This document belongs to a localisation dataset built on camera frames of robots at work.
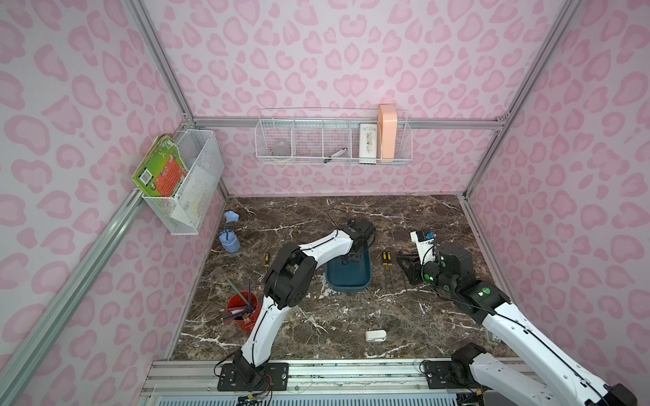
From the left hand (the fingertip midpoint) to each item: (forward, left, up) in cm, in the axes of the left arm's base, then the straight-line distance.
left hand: (348, 251), depth 100 cm
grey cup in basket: (+28, +26, +27) cm, 47 cm away
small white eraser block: (-32, -8, +2) cm, 33 cm away
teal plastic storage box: (-11, -2, +2) cm, 12 cm away
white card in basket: (+25, -6, +32) cm, 42 cm away
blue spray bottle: (+2, +45, +7) cm, 46 cm away
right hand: (-14, -13, +20) cm, 28 cm away
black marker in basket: (+29, +2, +27) cm, 39 cm away
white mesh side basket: (+28, +57, +29) cm, 70 cm away
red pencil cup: (-24, +34, +6) cm, 43 cm away
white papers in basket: (+6, +52, +26) cm, 59 cm away
